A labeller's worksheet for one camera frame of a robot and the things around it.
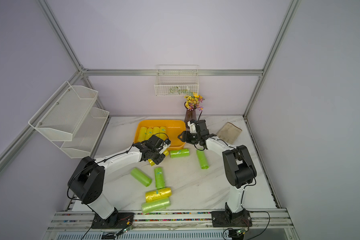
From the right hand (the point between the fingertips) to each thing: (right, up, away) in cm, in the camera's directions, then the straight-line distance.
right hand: (182, 139), depth 94 cm
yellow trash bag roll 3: (-20, +6, +13) cm, 24 cm away
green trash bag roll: (-2, -9, -1) cm, 9 cm away
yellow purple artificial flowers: (+6, +24, +1) cm, 25 cm away
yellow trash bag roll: (-29, +2, +10) cm, 31 cm away
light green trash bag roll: (-12, -32, -19) cm, 40 cm away
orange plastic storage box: (-5, +5, +14) cm, 16 cm away
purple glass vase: (+5, +16, +9) cm, 19 cm away
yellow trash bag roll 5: (-10, -8, -5) cm, 14 cm away
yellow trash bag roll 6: (-13, -28, -16) cm, 35 cm away
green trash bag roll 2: (+13, -13, -1) cm, 19 cm away
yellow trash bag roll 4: (-14, +3, +12) cm, 19 cm away
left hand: (-15, -11, -3) cm, 18 cm away
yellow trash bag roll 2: (-24, +3, +10) cm, 26 cm away
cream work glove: (+35, +4, +16) cm, 39 cm away
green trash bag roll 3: (-12, -24, -12) cm, 30 cm away
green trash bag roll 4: (-21, -24, -10) cm, 33 cm away
